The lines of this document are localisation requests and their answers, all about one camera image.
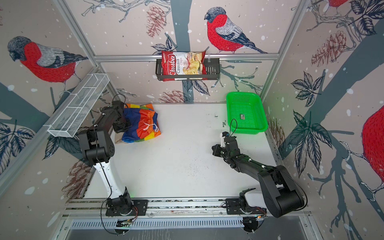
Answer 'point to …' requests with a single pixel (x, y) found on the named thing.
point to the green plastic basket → (245, 113)
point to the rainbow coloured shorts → (144, 120)
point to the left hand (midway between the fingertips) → (126, 129)
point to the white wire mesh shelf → (72, 112)
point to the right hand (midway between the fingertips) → (211, 149)
